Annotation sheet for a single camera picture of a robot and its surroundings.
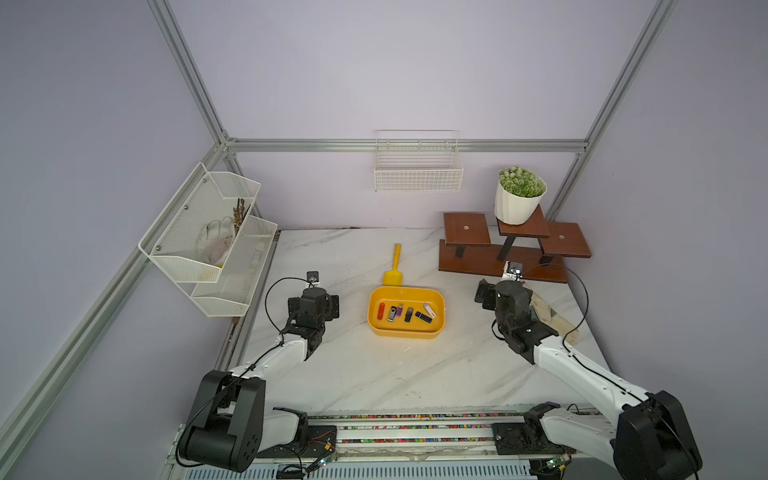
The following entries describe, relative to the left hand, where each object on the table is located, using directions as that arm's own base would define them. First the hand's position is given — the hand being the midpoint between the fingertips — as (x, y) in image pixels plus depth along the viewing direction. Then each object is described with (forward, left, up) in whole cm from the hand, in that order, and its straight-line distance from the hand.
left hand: (314, 301), depth 91 cm
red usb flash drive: (+1, -20, -8) cm, 22 cm away
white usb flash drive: (+1, -36, -7) cm, 37 cm away
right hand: (+1, -55, +7) cm, 56 cm away
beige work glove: (-1, -75, -7) cm, 75 cm away
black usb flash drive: (-1, -34, -8) cm, 35 cm away
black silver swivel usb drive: (+1, -24, -8) cm, 26 cm away
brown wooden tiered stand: (+18, -73, +6) cm, 75 cm away
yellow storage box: (+6, -29, -8) cm, 31 cm away
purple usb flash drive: (+1, -26, -8) cm, 28 cm away
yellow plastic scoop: (+16, -24, -9) cm, 30 cm away
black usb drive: (-1, -30, -7) cm, 31 cm away
